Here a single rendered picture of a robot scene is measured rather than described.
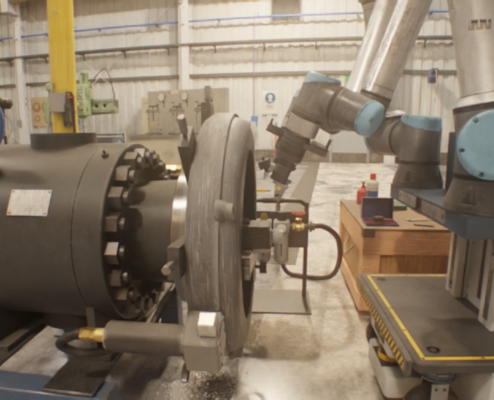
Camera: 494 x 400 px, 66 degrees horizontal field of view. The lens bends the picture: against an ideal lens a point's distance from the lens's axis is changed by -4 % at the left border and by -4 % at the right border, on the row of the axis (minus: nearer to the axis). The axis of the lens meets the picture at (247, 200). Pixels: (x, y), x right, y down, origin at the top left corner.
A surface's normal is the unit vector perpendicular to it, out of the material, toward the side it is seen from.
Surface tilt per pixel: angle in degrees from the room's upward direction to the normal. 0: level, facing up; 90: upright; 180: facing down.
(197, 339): 23
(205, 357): 112
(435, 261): 90
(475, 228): 90
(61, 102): 90
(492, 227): 90
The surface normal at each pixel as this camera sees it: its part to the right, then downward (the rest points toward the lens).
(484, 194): -0.39, -0.19
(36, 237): -0.09, 0.03
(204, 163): -0.05, -0.49
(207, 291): -0.07, 0.27
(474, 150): -0.44, 0.24
